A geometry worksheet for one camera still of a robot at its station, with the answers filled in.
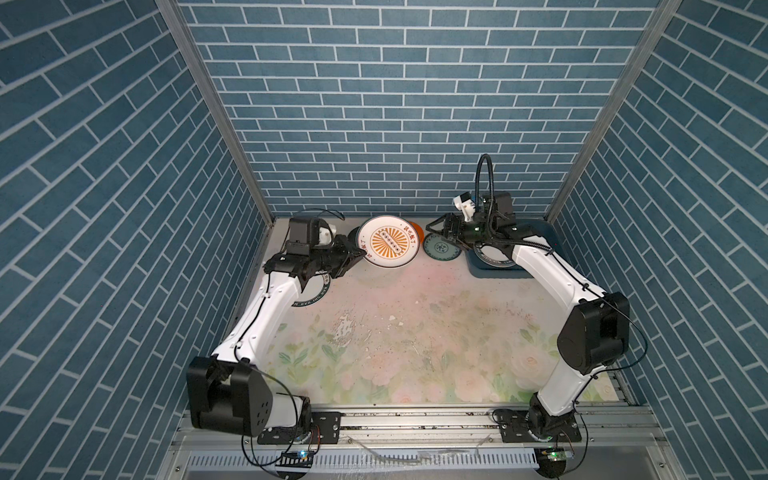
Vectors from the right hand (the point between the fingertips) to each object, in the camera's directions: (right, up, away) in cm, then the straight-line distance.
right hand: (433, 228), depth 82 cm
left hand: (-18, -6, -5) cm, 19 cm away
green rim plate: (-27, -13, -22) cm, 37 cm away
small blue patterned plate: (+6, -6, +29) cm, 31 cm away
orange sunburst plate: (-12, -4, 0) cm, 13 cm away
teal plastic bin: (+19, -13, +22) cm, 32 cm away
